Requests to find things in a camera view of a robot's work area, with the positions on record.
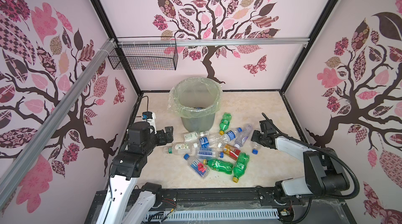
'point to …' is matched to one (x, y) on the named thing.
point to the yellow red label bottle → (231, 152)
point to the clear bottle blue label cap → (231, 135)
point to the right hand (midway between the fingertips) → (256, 135)
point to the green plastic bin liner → (194, 97)
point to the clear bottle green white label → (192, 135)
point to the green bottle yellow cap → (239, 167)
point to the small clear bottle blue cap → (255, 147)
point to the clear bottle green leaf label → (183, 148)
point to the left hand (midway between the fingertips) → (164, 132)
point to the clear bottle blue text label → (209, 153)
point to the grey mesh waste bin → (202, 124)
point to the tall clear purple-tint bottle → (241, 138)
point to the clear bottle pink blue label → (199, 167)
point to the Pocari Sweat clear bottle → (204, 141)
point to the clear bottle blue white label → (199, 108)
